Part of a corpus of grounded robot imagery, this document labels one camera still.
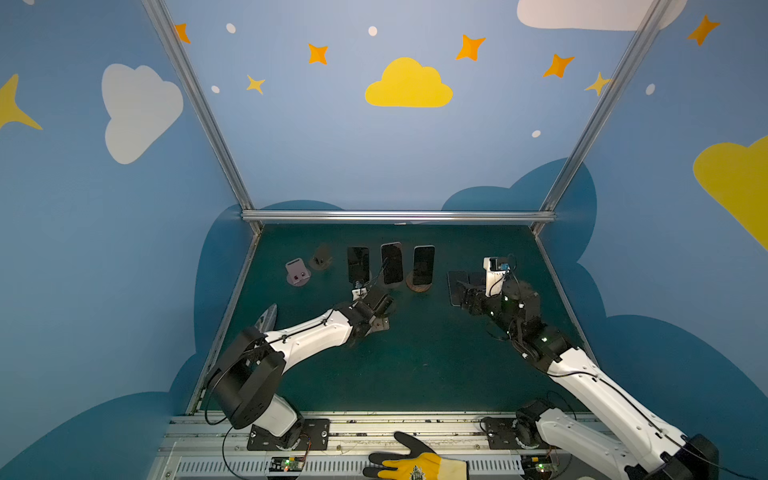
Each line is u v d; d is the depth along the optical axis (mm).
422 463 692
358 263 982
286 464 707
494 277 668
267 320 925
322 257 1074
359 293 792
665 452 397
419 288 1042
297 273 1011
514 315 576
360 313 658
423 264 997
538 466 708
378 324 800
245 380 431
